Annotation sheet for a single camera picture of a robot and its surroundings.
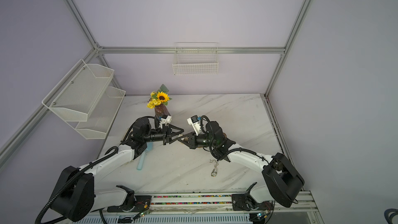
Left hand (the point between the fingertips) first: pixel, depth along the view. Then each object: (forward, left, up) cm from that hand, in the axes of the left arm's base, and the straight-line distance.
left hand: (182, 134), depth 74 cm
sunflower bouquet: (+24, +14, +2) cm, 28 cm away
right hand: (-2, +1, -3) cm, 3 cm away
